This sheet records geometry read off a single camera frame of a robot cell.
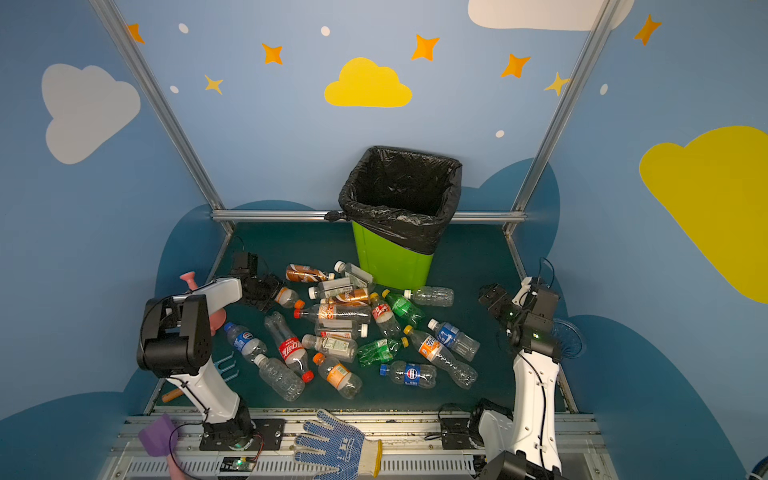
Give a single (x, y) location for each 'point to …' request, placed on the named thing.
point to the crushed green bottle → (378, 351)
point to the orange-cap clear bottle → (287, 297)
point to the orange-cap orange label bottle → (340, 378)
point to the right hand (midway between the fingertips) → (496, 294)
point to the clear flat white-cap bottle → (330, 287)
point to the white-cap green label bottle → (342, 350)
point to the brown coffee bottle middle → (355, 297)
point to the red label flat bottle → (341, 329)
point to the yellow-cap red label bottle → (385, 319)
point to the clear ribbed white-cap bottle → (431, 295)
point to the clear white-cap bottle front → (279, 378)
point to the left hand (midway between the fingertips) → (286, 288)
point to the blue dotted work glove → (344, 449)
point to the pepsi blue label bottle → (410, 374)
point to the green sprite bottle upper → (405, 309)
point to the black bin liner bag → (404, 196)
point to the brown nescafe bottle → (304, 274)
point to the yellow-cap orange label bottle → (430, 349)
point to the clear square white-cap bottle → (354, 272)
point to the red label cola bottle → (292, 350)
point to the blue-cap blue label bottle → (463, 344)
